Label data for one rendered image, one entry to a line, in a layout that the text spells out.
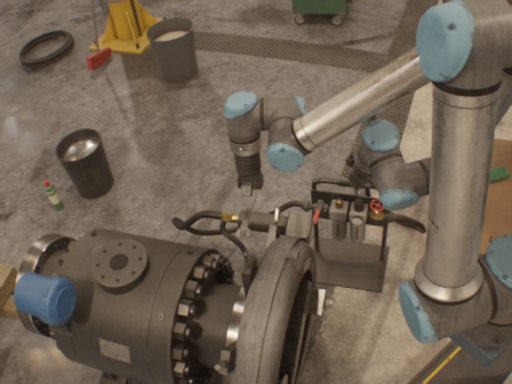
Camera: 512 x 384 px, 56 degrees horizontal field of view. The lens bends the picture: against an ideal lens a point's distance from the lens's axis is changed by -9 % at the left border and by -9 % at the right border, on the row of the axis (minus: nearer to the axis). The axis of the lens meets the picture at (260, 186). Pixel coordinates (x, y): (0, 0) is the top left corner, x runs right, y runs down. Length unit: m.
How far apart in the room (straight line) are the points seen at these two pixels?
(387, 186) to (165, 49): 3.07
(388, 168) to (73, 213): 2.57
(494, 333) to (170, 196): 2.44
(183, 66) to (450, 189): 3.49
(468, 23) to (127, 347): 1.52
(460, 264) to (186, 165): 2.69
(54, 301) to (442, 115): 1.34
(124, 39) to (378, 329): 3.60
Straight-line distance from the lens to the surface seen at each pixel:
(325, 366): 2.57
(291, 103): 1.41
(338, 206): 2.50
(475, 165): 0.90
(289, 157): 1.29
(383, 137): 1.30
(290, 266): 1.71
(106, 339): 1.93
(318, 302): 1.92
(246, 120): 1.41
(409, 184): 1.28
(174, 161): 3.58
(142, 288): 1.85
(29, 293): 1.83
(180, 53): 4.17
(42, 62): 5.23
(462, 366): 2.28
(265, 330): 1.61
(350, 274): 2.83
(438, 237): 1.01
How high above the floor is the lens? 2.35
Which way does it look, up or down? 46 degrees down
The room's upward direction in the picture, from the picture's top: 9 degrees counter-clockwise
